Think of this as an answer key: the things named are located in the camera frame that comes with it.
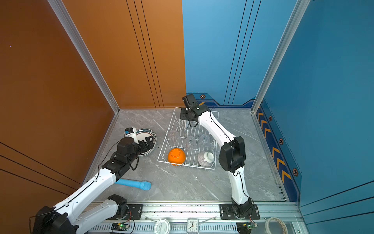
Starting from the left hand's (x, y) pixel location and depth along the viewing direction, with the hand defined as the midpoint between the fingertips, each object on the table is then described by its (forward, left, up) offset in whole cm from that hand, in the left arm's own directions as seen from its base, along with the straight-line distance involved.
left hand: (148, 137), depth 82 cm
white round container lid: (-40, -12, -12) cm, 43 cm away
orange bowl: (-6, -16, -10) cm, 20 cm away
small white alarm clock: (-39, -26, -16) cm, 50 cm away
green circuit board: (-40, +10, -19) cm, 45 cm away
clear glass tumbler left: (+7, -14, -10) cm, 18 cm away
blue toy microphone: (-22, 0, -14) cm, 26 cm away
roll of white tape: (-36, -66, -16) cm, 76 cm away
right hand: (+16, -19, +2) cm, 25 cm away
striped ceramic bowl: (-8, -33, -11) cm, 36 cm away
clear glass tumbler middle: (+6, -24, -14) cm, 29 cm away
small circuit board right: (-40, -51, -18) cm, 67 cm away
